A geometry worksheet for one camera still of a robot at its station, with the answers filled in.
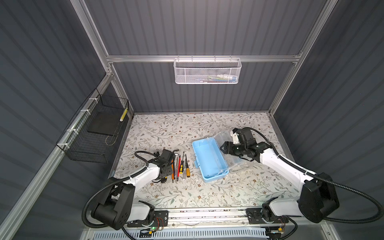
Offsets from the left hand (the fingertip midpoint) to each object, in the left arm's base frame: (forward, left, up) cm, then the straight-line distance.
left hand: (165, 171), depth 89 cm
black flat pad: (+17, +28, +27) cm, 43 cm away
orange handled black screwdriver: (+1, -14, +1) cm, 14 cm away
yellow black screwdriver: (+3, -10, +1) cm, 11 cm away
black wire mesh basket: (+8, +32, +27) cm, 43 cm away
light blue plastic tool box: (0, -29, +7) cm, 30 cm away
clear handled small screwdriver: (-1, -12, +1) cm, 12 cm away
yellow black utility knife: (-5, 0, 0) cm, 5 cm away
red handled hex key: (+2, -9, +1) cm, 9 cm away
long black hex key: (+5, -5, 0) cm, 7 cm away
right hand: (+6, -36, +13) cm, 39 cm away
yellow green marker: (+22, +20, +28) cm, 41 cm away
